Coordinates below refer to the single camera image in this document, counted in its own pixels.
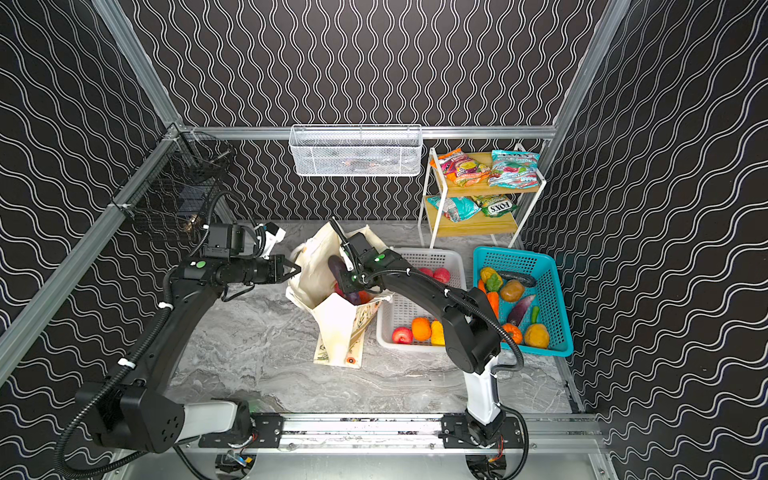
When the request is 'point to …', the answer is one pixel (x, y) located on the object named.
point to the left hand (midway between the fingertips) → (305, 268)
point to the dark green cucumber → (524, 280)
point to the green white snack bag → (495, 205)
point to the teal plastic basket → (549, 295)
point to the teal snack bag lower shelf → (457, 208)
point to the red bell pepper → (363, 296)
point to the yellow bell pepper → (488, 271)
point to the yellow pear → (437, 333)
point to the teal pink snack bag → (514, 169)
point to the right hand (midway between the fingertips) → (347, 284)
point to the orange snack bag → (460, 169)
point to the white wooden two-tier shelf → (484, 194)
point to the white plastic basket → (399, 309)
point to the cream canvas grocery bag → (342, 323)
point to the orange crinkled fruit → (421, 328)
